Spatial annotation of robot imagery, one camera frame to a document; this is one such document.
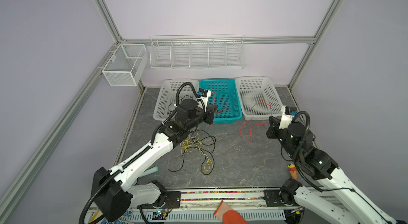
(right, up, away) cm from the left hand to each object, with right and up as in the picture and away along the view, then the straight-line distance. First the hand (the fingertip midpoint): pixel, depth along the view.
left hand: (217, 108), depth 71 cm
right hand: (+23, -5, -3) cm, 24 cm away
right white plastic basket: (+32, +5, +41) cm, 52 cm away
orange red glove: (+4, -48, -1) cm, 48 cm away
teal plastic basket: (+8, +8, +44) cm, 46 cm away
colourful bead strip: (+3, -42, +6) cm, 42 cm away
